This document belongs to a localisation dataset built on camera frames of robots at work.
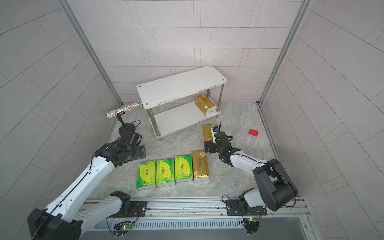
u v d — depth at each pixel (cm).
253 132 98
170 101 75
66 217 38
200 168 78
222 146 68
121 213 60
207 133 92
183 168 78
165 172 77
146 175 75
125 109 87
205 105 100
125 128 99
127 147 58
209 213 71
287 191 43
